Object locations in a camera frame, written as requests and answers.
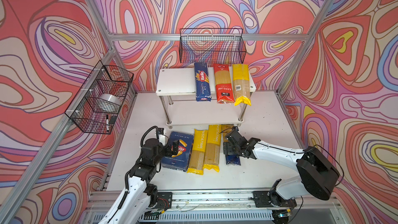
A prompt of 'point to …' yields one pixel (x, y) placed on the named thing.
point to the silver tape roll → (109, 102)
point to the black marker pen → (107, 123)
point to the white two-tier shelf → (171, 82)
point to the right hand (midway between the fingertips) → (232, 150)
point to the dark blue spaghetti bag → (233, 160)
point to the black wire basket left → (98, 104)
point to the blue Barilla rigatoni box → (180, 162)
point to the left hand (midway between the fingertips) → (172, 139)
